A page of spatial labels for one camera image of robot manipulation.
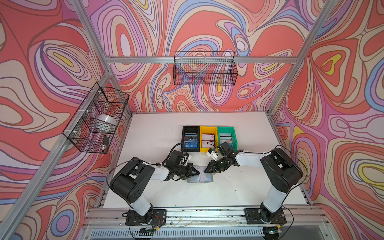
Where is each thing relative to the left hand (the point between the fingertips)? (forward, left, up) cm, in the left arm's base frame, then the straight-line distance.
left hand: (200, 173), depth 85 cm
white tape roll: (+13, +46, +30) cm, 56 cm away
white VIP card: (-1, -1, -2) cm, 3 cm away
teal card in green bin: (+21, -21, -1) cm, 30 cm away
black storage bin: (+28, +6, +1) cm, 28 cm away
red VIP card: (+20, -4, -1) cm, 20 cm away
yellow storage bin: (+30, -7, +2) cm, 31 cm away
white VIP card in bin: (+26, -6, 0) cm, 26 cm away
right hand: (0, -5, -3) cm, 6 cm away
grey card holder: (-3, +3, -1) cm, 4 cm away
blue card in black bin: (+20, +6, -1) cm, 20 cm away
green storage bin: (+30, -21, +3) cm, 37 cm away
